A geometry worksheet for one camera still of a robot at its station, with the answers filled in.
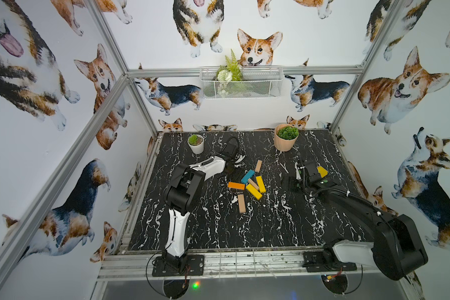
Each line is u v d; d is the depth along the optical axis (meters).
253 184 0.95
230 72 0.82
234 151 0.84
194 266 0.73
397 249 0.41
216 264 0.75
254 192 0.93
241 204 0.90
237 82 0.85
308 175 0.68
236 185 0.94
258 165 1.04
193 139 1.06
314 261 0.74
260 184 0.96
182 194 0.55
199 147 1.07
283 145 1.07
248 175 1.00
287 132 1.05
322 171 1.03
